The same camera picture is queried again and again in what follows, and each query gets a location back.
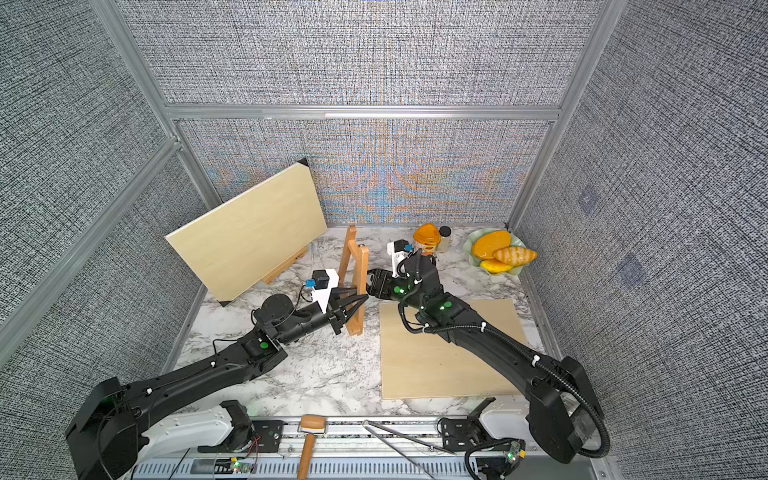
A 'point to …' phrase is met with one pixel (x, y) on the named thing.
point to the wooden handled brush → (310, 426)
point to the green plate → (468, 250)
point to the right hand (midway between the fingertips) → (361, 271)
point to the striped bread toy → (515, 255)
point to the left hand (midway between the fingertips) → (370, 293)
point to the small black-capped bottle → (444, 232)
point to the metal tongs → (368, 424)
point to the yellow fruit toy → (495, 266)
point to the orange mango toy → (486, 243)
